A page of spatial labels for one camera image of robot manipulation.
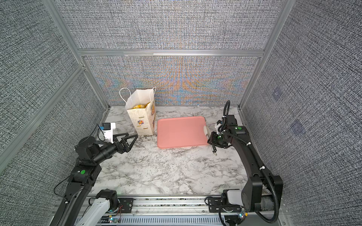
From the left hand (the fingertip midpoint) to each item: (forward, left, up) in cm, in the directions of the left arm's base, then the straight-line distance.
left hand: (132, 135), depth 68 cm
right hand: (+3, -41, -13) cm, 43 cm away
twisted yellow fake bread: (+28, +2, -7) cm, 29 cm away
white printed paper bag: (+20, -1, -11) cm, 22 cm away
